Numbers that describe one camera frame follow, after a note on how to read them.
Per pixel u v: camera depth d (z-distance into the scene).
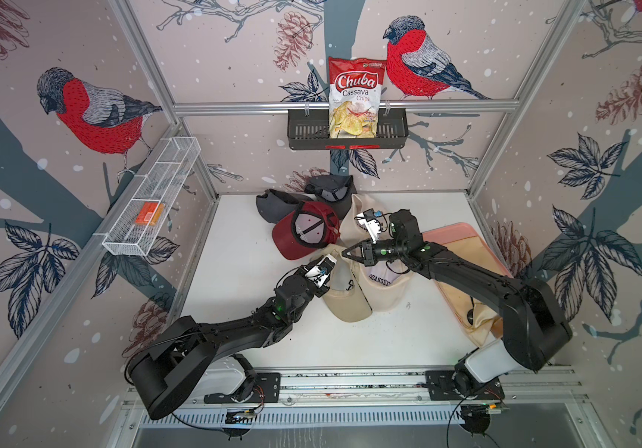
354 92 0.85
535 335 0.44
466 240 1.04
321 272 0.67
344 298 0.86
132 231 0.70
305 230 1.07
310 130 0.95
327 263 0.68
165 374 0.42
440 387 0.73
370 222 0.73
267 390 0.73
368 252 0.71
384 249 0.71
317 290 0.74
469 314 0.85
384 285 0.93
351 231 1.00
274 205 1.01
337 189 1.16
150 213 0.71
